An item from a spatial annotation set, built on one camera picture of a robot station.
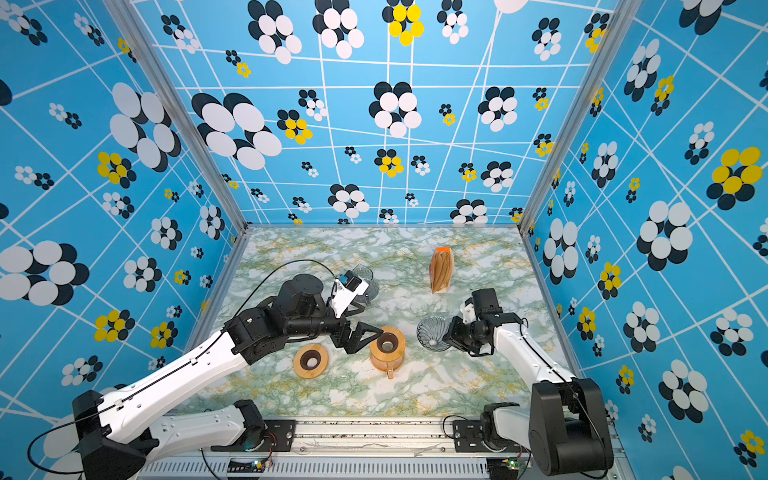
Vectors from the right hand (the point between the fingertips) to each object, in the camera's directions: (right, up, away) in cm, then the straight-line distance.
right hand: (447, 338), depth 86 cm
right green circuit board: (+11, -26, -16) cm, 32 cm away
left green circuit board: (-52, -27, -14) cm, 60 cm away
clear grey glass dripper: (-4, +2, +2) cm, 5 cm away
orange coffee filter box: (+1, +19, +11) cm, 22 cm away
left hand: (-20, +10, -20) cm, 30 cm away
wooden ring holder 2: (-40, -7, 0) cm, 41 cm away
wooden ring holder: (-17, -2, -3) cm, 17 cm away
